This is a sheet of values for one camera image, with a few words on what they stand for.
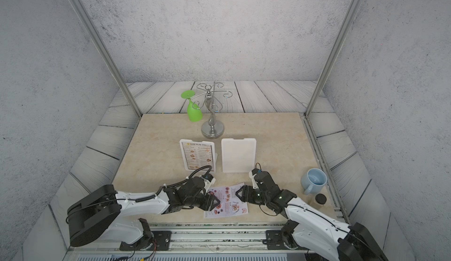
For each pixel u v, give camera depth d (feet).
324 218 1.58
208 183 2.54
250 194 2.34
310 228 1.64
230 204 2.71
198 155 2.83
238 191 2.57
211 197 2.43
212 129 3.65
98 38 2.78
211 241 2.43
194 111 3.24
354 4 2.44
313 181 2.91
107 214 1.40
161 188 2.11
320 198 2.49
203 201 2.42
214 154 2.79
